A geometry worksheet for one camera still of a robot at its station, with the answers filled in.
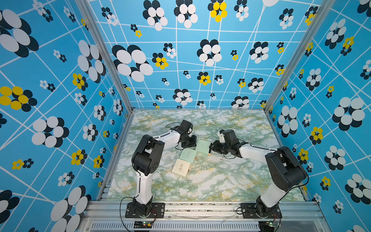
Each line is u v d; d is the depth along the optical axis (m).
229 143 0.75
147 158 0.52
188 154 0.91
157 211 0.73
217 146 0.83
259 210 0.66
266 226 0.69
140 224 0.72
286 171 0.47
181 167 0.85
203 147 0.94
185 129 0.80
